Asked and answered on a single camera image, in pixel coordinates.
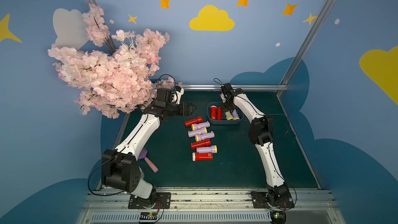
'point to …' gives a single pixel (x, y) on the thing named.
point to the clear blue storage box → (225, 121)
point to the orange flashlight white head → (196, 156)
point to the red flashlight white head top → (213, 112)
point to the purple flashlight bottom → (235, 115)
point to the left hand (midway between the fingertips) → (190, 105)
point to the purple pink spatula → (143, 155)
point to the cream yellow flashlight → (228, 115)
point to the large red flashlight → (219, 113)
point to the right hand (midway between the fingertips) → (228, 107)
